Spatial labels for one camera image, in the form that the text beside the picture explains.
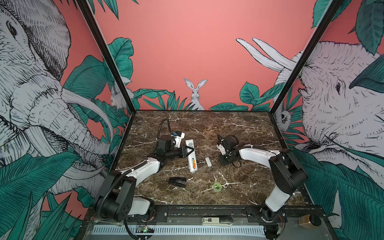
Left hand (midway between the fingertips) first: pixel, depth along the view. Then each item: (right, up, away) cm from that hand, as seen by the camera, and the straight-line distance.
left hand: (193, 148), depth 83 cm
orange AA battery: (+1, -10, +1) cm, 10 cm away
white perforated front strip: (-5, -38, -13) cm, 40 cm away
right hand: (+16, -9, +10) cm, 21 cm away
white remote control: (-1, -6, -1) cm, 6 cm away
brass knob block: (+53, -30, -17) cm, 63 cm away
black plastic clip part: (-9, -19, +1) cm, 21 cm away
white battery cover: (+10, -11, +10) cm, 17 cm away
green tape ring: (+14, -23, +1) cm, 26 cm away
